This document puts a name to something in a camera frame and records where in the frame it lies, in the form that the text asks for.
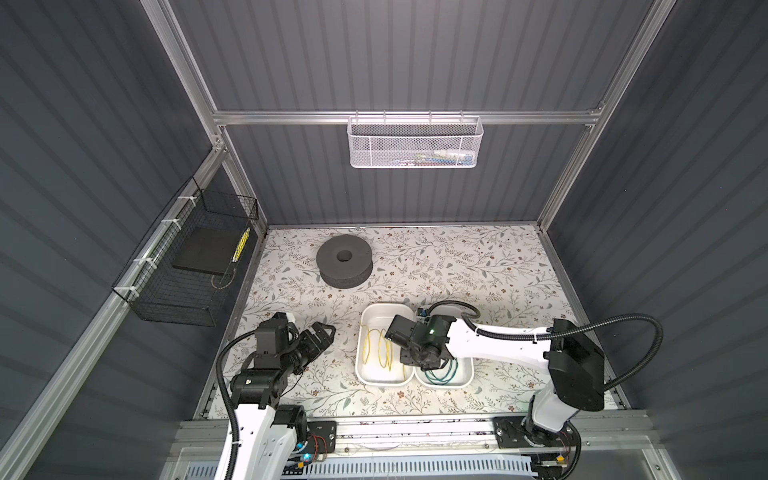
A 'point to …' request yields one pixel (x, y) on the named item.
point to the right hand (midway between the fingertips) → (409, 360)
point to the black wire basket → (180, 272)
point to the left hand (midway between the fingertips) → (325, 338)
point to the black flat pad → (208, 249)
